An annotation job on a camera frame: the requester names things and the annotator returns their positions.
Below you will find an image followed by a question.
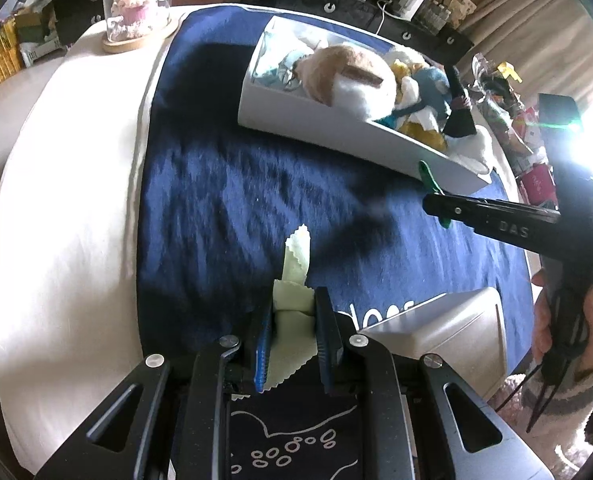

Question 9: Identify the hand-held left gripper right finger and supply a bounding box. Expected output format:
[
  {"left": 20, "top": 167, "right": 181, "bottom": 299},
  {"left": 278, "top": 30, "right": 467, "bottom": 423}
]
[{"left": 313, "top": 287, "right": 552, "bottom": 480}]

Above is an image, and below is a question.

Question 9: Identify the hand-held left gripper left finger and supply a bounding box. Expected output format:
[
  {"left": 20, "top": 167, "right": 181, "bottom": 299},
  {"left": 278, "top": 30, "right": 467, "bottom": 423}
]
[{"left": 34, "top": 305, "right": 277, "bottom": 480}]

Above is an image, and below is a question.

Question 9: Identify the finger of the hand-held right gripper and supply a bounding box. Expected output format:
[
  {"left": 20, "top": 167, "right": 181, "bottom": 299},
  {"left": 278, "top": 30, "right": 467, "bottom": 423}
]
[{"left": 422, "top": 192, "right": 562, "bottom": 253}]

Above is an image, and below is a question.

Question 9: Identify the light green cloth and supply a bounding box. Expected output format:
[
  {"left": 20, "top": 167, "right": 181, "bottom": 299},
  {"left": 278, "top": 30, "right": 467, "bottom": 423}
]
[{"left": 231, "top": 225, "right": 322, "bottom": 403}]

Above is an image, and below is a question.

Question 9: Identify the black fabric toy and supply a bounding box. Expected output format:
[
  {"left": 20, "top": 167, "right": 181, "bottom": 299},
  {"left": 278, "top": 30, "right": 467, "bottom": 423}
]
[{"left": 443, "top": 65, "right": 478, "bottom": 140}]

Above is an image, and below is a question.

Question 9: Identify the yellow haired doll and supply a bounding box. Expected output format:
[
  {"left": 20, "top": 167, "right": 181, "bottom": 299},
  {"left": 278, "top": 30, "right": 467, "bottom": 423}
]
[{"left": 393, "top": 107, "right": 449, "bottom": 151}]

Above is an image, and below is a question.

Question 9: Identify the white cardboard box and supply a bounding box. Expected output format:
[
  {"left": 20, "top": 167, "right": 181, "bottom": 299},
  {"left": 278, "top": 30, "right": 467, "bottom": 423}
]
[{"left": 238, "top": 14, "right": 493, "bottom": 195}]

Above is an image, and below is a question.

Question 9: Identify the tan and white plush toy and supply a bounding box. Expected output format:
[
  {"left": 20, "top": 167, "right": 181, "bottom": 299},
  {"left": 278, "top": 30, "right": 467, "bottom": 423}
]
[{"left": 296, "top": 45, "right": 399, "bottom": 116}]

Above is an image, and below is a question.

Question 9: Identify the person's right forearm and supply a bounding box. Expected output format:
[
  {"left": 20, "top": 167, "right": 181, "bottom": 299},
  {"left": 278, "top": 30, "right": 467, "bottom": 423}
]
[{"left": 491, "top": 345, "right": 593, "bottom": 471}]

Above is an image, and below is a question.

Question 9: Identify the pile of toys and packets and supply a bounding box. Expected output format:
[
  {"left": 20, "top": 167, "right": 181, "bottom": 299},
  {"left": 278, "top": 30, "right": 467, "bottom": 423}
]
[{"left": 471, "top": 52, "right": 557, "bottom": 206}]

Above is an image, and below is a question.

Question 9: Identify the white plastic container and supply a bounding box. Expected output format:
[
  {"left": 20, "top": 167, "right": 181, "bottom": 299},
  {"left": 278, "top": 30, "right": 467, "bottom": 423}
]
[{"left": 359, "top": 287, "right": 508, "bottom": 403}]

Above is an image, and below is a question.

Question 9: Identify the navy blue printed blanket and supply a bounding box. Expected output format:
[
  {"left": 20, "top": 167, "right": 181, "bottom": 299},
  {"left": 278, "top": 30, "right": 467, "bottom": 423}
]
[{"left": 136, "top": 4, "right": 534, "bottom": 480}]

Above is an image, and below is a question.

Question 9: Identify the beige curtain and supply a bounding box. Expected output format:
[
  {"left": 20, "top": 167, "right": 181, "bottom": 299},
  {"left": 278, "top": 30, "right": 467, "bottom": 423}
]
[{"left": 471, "top": 0, "right": 593, "bottom": 126}]

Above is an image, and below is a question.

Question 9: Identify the clear jar rack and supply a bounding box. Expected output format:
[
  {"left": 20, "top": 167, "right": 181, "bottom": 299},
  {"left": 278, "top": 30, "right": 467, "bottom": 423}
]
[{"left": 416, "top": 0, "right": 449, "bottom": 31}]

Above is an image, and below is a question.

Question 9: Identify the wooden giraffe figure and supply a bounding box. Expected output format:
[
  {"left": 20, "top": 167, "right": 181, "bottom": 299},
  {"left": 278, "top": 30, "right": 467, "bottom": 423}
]
[{"left": 441, "top": 0, "right": 477, "bottom": 28}]

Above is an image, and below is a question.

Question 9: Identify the white router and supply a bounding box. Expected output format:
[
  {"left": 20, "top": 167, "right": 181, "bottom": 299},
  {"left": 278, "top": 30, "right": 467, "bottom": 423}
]
[{"left": 399, "top": 0, "right": 428, "bottom": 20}]

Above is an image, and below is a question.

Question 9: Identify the cream round mattress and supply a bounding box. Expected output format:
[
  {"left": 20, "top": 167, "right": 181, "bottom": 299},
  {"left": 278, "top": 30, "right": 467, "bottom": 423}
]
[{"left": 0, "top": 2, "right": 522, "bottom": 476}]

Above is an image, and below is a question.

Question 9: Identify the glass dome with flowers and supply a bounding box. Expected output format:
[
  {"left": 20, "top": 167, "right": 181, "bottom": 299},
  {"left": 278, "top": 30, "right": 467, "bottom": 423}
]
[{"left": 101, "top": 0, "right": 177, "bottom": 55}]

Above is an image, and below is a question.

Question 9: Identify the white plastic basket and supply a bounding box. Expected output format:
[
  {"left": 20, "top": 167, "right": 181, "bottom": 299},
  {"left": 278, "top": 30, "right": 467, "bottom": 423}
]
[{"left": 19, "top": 35, "right": 67, "bottom": 66}]

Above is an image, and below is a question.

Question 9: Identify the white cable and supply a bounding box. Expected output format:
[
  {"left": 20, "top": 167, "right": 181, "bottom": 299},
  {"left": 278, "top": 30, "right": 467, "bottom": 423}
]
[{"left": 376, "top": 0, "right": 402, "bottom": 36}]

